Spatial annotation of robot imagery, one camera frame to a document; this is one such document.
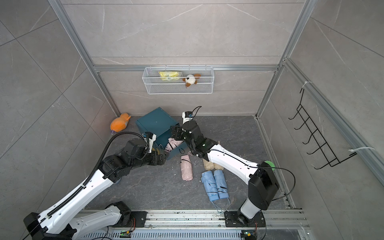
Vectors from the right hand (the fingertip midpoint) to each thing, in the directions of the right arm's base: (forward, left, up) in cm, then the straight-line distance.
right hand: (176, 127), depth 77 cm
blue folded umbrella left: (-19, -17, -24) cm, 35 cm away
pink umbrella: (-12, -4, -24) cm, 27 cm away
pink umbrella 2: (-5, +3, -9) cm, 10 cm away
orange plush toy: (+20, +45, -19) cm, 53 cm away
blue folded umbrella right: (-23, -24, -23) cm, 41 cm away
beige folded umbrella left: (-11, -19, -24) cm, 32 cm away
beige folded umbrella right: (-12, -22, -24) cm, 35 cm away
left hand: (-12, +6, -4) cm, 14 cm away
